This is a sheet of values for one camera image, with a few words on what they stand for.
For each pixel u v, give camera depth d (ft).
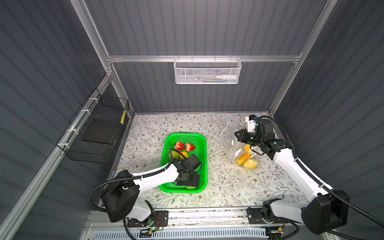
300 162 1.58
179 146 3.16
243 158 2.91
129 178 1.51
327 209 1.28
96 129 2.47
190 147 3.14
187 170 2.01
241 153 2.77
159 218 2.38
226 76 3.05
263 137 1.96
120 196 1.39
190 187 2.55
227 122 3.79
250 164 2.84
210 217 2.47
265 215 2.20
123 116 2.73
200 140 3.21
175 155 2.65
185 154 3.01
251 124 2.36
